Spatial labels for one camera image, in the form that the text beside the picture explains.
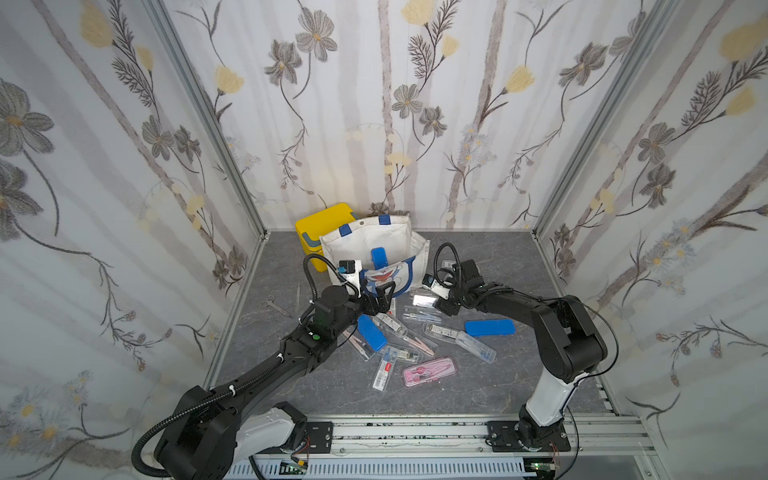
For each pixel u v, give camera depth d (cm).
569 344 49
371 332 90
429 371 84
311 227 108
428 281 86
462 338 90
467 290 76
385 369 84
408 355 86
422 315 96
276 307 98
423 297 98
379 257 102
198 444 40
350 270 67
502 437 73
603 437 76
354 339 90
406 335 91
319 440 73
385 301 70
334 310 58
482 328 96
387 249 103
